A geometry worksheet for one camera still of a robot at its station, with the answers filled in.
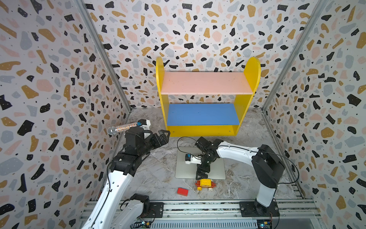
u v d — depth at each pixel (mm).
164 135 629
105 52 866
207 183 778
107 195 413
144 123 620
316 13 732
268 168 479
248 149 533
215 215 731
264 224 716
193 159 760
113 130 797
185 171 877
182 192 786
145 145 583
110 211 395
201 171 747
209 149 662
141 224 721
